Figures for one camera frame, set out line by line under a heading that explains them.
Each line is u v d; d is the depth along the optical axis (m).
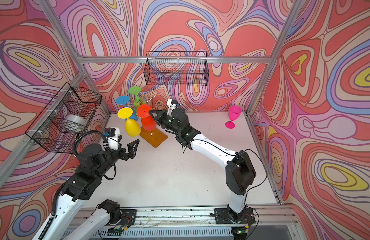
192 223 0.72
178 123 0.58
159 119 0.63
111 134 0.54
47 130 0.67
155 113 0.70
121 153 0.58
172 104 0.70
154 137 1.02
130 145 0.59
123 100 0.80
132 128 0.79
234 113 0.98
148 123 0.78
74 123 0.70
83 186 0.45
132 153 0.60
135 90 0.86
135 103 0.82
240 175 0.45
